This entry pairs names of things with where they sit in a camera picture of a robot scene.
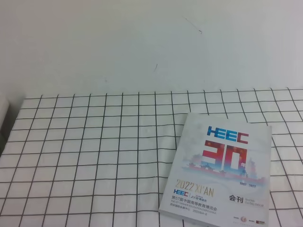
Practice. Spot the white exhibition catalogue book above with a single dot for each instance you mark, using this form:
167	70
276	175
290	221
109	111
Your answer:
220	175

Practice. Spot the white black-grid tablecloth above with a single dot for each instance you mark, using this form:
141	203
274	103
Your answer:
103	160

